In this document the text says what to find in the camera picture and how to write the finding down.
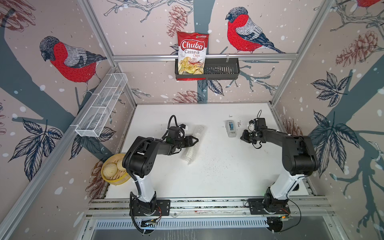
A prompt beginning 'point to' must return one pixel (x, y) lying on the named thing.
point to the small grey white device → (230, 127)
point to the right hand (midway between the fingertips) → (240, 135)
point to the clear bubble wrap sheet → (190, 154)
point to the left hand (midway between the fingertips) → (197, 139)
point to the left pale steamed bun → (110, 169)
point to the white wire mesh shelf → (90, 123)
